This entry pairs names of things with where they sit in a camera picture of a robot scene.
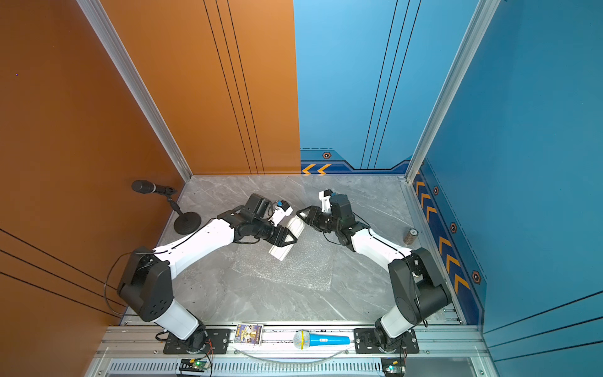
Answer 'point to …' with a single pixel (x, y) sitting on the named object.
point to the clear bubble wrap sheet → (307, 264)
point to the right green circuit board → (392, 366)
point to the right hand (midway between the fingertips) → (301, 215)
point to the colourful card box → (248, 334)
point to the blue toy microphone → (303, 339)
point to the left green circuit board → (193, 364)
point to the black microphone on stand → (187, 222)
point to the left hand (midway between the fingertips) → (293, 235)
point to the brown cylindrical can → (410, 237)
